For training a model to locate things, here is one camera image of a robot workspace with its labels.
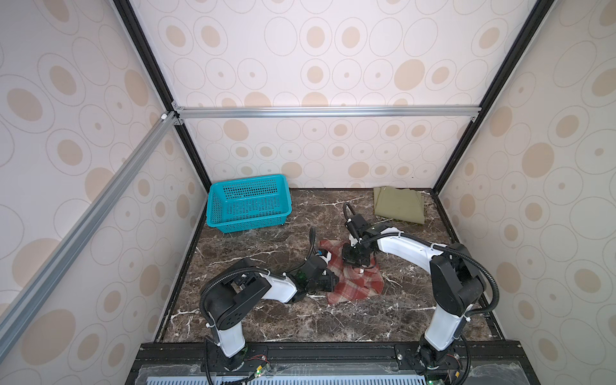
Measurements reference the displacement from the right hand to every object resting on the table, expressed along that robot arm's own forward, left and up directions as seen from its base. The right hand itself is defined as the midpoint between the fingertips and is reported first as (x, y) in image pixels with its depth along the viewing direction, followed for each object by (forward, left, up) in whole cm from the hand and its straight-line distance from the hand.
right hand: (343, 262), depth 90 cm
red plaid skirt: (-8, -4, 0) cm, 9 cm away
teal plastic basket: (+33, +41, -2) cm, 53 cm away
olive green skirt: (+34, -33, -6) cm, 48 cm away
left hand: (-6, -1, -1) cm, 6 cm away
